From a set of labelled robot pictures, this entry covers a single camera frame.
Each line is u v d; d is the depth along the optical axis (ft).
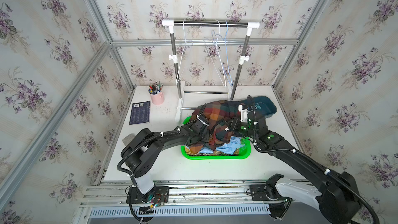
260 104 3.53
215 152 2.71
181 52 3.41
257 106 3.53
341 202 1.28
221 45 3.29
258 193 2.40
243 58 2.59
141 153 1.50
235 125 2.24
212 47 3.33
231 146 2.74
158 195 2.36
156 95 3.33
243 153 2.73
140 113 3.41
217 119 2.81
